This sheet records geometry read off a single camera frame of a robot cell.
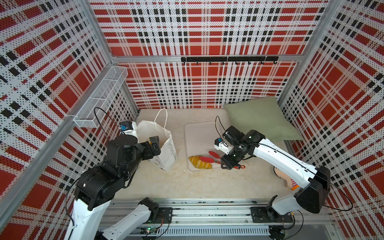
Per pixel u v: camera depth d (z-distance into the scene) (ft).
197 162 2.88
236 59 2.92
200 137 3.47
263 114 3.70
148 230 2.27
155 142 1.65
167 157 2.64
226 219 2.40
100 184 1.08
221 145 2.26
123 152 1.21
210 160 2.51
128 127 1.51
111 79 2.91
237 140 1.88
